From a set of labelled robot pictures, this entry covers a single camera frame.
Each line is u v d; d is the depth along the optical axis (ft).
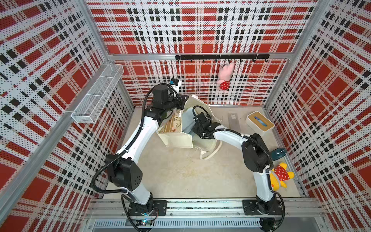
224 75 3.05
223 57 2.92
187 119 3.14
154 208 2.41
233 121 3.63
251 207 2.39
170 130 2.69
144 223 2.27
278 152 2.77
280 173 2.59
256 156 1.76
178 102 2.21
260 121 3.47
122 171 1.41
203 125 2.45
